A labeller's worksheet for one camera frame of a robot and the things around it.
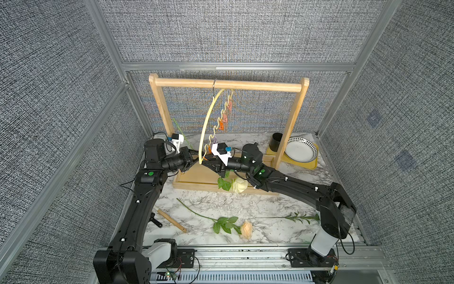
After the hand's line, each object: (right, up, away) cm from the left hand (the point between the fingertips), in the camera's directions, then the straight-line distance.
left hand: (207, 152), depth 69 cm
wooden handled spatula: (-16, -33, +14) cm, 40 cm away
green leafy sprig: (+42, -31, +16) cm, 54 cm away
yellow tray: (+57, -7, +34) cm, 67 cm away
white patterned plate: (+55, +1, +43) cm, 70 cm away
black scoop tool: (-27, -32, +14) cm, 44 cm away
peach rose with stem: (+16, -34, +8) cm, 38 cm away
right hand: (-1, -1, -3) cm, 3 cm away
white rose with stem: (+12, -13, +1) cm, 17 cm away
